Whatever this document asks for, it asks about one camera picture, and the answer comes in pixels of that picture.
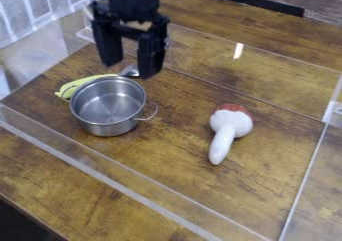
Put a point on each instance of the silver metal pot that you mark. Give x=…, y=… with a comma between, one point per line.
x=108, y=105

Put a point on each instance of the yellow-green spoon handle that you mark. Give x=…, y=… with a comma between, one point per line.
x=69, y=87

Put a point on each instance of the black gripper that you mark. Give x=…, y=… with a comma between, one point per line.
x=133, y=19

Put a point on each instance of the clear acrylic front barrier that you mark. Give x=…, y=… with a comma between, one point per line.
x=188, y=213

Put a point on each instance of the black bar on table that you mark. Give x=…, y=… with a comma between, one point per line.
x=274, y=6

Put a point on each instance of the silver spoon bowl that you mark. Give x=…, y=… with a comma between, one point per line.
x=129, y=71

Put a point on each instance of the clear acrylic triangular stand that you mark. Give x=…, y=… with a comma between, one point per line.
x=85, y=32

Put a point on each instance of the white red-capped toy mushroom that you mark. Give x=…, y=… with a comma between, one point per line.
x=230, y=122

